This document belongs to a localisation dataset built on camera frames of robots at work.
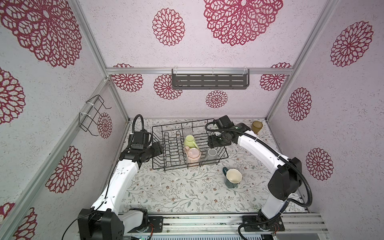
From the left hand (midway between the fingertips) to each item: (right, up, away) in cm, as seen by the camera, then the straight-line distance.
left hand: (157, 151), depth 82 cm
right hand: (+31, +6, +3) cm, 32 cm away
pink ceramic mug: (+20, -3, +1) cm, 20 cm away
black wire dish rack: (+12, +2, +16) cm, 20 cm away
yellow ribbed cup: (+66, +15, +27) cm, 73 cm away
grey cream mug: (+31, -4, +4) cm, 31 cm away
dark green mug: (+43, -15, +3) cm, 45 cm away
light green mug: (+17, +5, +10) cm, 21 cm away
